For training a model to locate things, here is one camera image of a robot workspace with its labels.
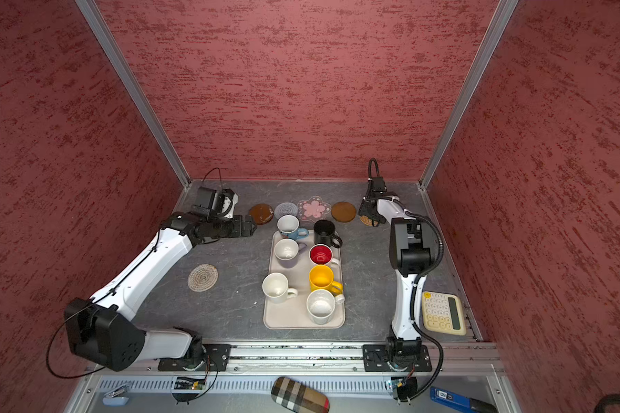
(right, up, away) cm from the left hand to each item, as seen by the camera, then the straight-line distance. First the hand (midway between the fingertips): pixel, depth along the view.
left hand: (242, 232), depth 81 cm
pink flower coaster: (+23, +7, +29) cm, 37 cm away
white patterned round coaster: (-17, -17, +8) cm, 26 cm away
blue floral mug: (+13, +1, +17) cm, 21 cm away
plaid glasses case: (+20, -42, -16) cm, 49 cm away
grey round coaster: (+10, +7, +29) cm, 32 cm away
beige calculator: (+65, -27, 0) cm, 70 cm away
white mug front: (+25, -25, +2) cm, 36 cm away
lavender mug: (+13, -8, +11) cm, 19 cm away
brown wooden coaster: (+36, +6, +29) cm, 46 cm away
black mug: (+27, -2, +17) cm, 32 cm away
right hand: (+47, +4, +24) cm, 53 cm away
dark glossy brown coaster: (0, +5, +28) cm, 29 cm away
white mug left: (+10, -19, +4) cm, 22 cm away
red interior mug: (+26, -10, +12) cm, 31 cm away
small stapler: (-29, -43, -14) cm, 54 cm away
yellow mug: (+26, -18, +8) cm, 32 cm away
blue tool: (+61, -42, -17) cm, 76 cm away
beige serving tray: (+14, -28, +2) cm, 31 cm away
